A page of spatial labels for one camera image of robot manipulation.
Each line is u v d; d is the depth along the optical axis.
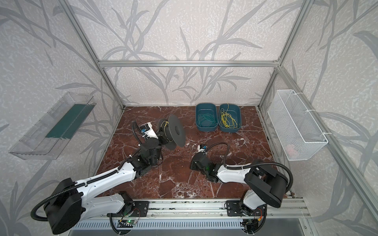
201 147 0.80
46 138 0.64
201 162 0.66
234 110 1.16
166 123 0.74
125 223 0.72
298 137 0.61
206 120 1.02
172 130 0.82
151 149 0.57
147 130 0.66
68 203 0.40
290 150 0.73
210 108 1.15
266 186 0.43
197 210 0.75
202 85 1.12
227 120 1.09
